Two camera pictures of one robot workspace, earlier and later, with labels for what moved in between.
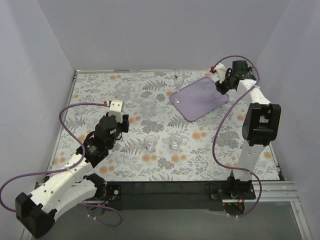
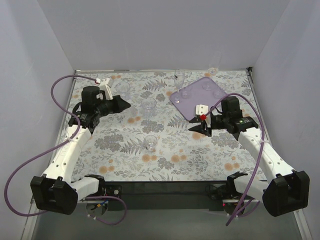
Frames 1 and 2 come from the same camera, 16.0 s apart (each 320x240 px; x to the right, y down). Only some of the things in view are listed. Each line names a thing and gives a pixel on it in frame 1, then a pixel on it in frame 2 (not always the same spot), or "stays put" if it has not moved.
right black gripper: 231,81 -> 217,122
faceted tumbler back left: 123,89 stays put
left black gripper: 125,122 -> 113,105
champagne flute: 179,77 stays put
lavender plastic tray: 198,98 stays put
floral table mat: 160,145 stays put
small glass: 151,141 stays put
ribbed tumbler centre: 148,104 stays put
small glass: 175,140 -> 186,93
